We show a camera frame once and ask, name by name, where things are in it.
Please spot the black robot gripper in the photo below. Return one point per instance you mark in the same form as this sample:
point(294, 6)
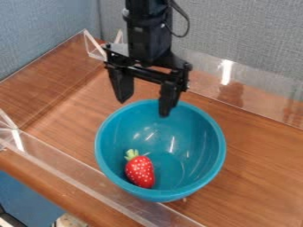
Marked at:
point(154, 22)

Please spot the red toy strawberry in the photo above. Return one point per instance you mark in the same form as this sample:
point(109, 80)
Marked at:
point(139, 169)

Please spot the blue plastic bowl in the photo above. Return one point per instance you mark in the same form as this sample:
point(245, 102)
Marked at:
point(185, 144)

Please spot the clear acrylic back barrier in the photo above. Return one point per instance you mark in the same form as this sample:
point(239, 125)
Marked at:
point(257, 91)

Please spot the clear acrylic barrier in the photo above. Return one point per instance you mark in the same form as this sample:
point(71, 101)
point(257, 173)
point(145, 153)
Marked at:
point(20, 49)
point(75, 185)
point(257, 91)

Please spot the clear acrylic left barrier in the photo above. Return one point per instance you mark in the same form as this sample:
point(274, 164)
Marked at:
point(20, 49)

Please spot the clear acrylic front barrier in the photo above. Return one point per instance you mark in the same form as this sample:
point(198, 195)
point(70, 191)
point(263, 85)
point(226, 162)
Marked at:
point(75, 185)

